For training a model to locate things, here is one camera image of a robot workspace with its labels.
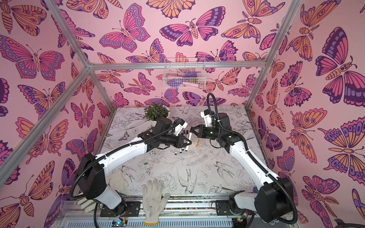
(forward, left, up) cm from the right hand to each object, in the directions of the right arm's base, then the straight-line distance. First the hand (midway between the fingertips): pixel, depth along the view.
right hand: (192, 129), depth 76 cm
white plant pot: (+20, +28, -19) cm, 39 cm away
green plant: (+18, +24, -5) cm, 31 cm away
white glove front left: (-33, +54, -24) cm, 68 cm away
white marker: (-1, +10, -24) cm, 27 cm away
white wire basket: (+42, +5, +8) cm, 43 cm away
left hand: (-5, 0, -5) cm, 7 cm away
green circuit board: (-40, +37, -27) cm, 61 cm away
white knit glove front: (-30, +20, -25) cm, 44 cm away
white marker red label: (0, +7, -24) cm, 25 cm away
